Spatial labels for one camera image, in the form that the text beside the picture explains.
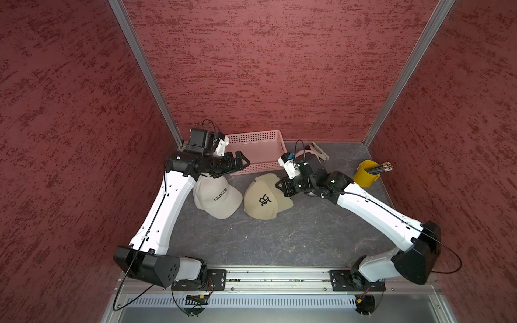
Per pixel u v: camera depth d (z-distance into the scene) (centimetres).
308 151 110
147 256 38
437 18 73
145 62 85
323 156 113
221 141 66
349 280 73
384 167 89
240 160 63
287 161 66
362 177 96
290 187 65
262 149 119
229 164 62
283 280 76
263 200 77
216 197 90
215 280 74
